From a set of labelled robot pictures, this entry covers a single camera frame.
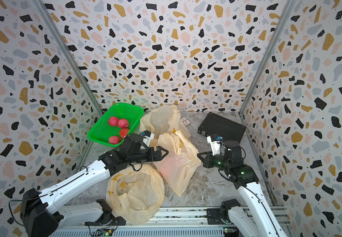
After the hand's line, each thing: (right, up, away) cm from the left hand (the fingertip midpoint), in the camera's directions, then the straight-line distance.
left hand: (164, 152), depth 73 cm
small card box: (+12, +17, +41) cm, 46 cm away
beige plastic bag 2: (-4, +19, +44) cm, 48 cm away
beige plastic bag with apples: (-15, -21, -1) cm, 26 cm away
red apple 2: (-35, +4, +22) cm, 42 cm away
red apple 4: (-41, +17, +33) cm, 55 cm away
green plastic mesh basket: (-51, +9, +37) cm, 64 cm away
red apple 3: (-31, +9, +27) cm, 42 cm away
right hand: (+17, -1, -2) cm, 17 cm away
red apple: (-33, +15, +33) cm, 49 cm away
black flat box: (+43, +11, +36) cm, 57 cm away
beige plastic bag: (+9, -5, +3) cm, 11 cm away
